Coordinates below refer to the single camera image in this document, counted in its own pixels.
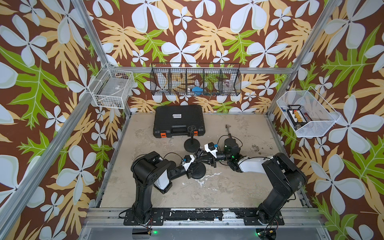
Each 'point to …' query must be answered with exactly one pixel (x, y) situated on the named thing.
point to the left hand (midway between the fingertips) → (199, 162)
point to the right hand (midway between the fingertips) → (197, 158)
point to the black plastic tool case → (173, 120)
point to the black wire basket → (193, 79)
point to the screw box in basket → (296, 115)
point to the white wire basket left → (112, 88)
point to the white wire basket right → (309, 113)
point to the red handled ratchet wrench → (227, 127)
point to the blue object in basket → (197, 90)
